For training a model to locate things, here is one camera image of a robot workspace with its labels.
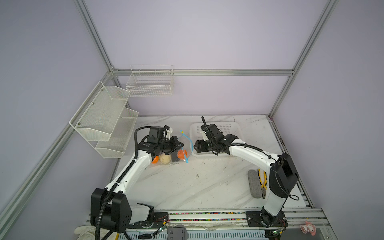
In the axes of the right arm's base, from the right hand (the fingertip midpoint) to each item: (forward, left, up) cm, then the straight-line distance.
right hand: (197, 145), depth 85 cm
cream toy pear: (-4, +20, -9) cm, 22 cm away
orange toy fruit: (-3, +26, -10) cm, 28 cm away
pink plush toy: (-37, -53, -13) cm, 66 cm away
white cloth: (-41, +50, -10) cm, 66 cm away
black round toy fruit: (-3, +14, -9) cm, 17 cm away
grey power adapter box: (-40, +9, -14) cm, 44 cm away
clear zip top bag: (+3, +6, -5) cm, 8 cm away
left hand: (-3, +8, +5) cm, 10 cm away
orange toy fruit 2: (-2, +10, -5) cm, 11 cm away
